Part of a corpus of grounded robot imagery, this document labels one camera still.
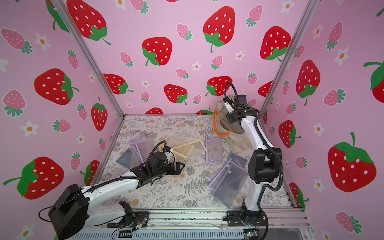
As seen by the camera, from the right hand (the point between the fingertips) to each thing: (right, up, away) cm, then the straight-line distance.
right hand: (231, 112), depth 90 cm
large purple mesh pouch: (-4, -41, -7) cm, 42 cm away
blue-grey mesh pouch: (+6, -30, +4) cm, 31 cm away
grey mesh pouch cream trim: (+4, -9, +5) cm, 11 cm away
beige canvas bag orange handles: (+4, -17, -2) cm, 18 cm away
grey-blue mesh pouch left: (-69, -30, +6) cm, 75 cm away
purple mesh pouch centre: (-9, -23, +11) cm, 27 cm away
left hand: (-30, -31, -7) cm, 44 cm away
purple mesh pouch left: (-58, -21, +8) cm, 62 cm away
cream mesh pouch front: (-26, -24, +8) cm, 36 cm away
